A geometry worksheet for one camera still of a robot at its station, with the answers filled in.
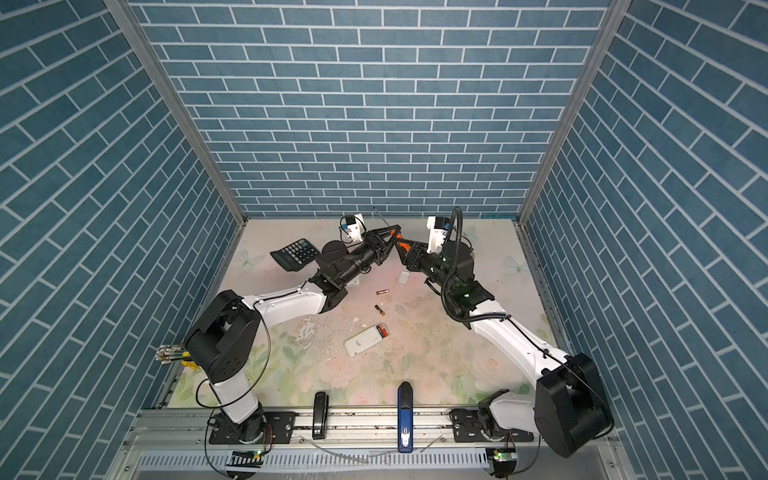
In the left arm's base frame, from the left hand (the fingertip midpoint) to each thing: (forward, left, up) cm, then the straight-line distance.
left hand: (402, 231), depth 75 cm
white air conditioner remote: (-16, +11, -30) cm, 36 cm away
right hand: (-1, +2, -1) cm, 3 cm away
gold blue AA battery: (+1, +6, -31) cm, 32 cm away
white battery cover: (+7, -2, -31) cm, 32 cm away
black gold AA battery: (-6, +7, -31) cm, 33 cm away
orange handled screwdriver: (-4, 0, -1) cm, 4 cm away
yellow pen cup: (-24, +56, -16) cm, 63 cm away
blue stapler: (-36, 0, -27) cm, 45 cm away
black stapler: (-37, +20, -28) cm, 50 cm away
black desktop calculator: (+16, +37, -30) cm, 50 cm away
